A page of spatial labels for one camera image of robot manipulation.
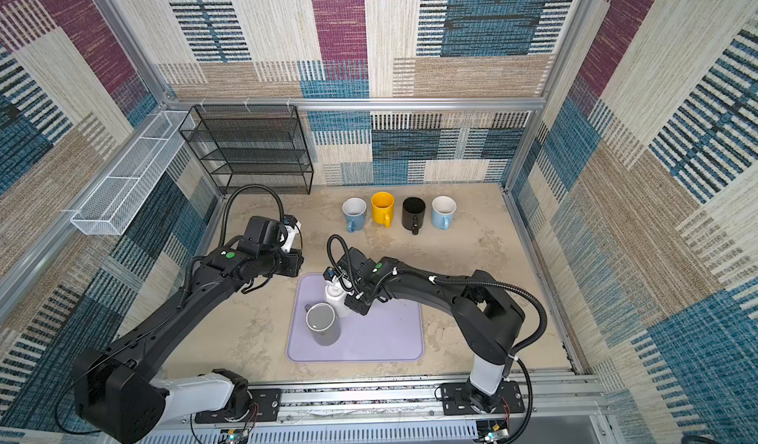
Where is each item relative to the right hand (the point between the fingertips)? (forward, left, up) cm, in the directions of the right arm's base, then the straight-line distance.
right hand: (362, 299), depth 86 cm
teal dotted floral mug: (+32, +4, +3) cm, 32 cm away
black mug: (+29, -16, +4) cm, 33 cm away
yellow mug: (+32, -6, +4) cm, 32 cm away
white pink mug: (-2, +7, +6) cm, 9 cm away
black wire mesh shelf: (+52, +41, +16) cm, 68 cm away
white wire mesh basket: (+11, +58, +30) cm, 66 cm away
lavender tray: (-8, -8, -5) cm, 12 cm away
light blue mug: (+28, -26, +5) cm, 39 cm away
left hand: (+6, +16, +12) cm, 21 cm away
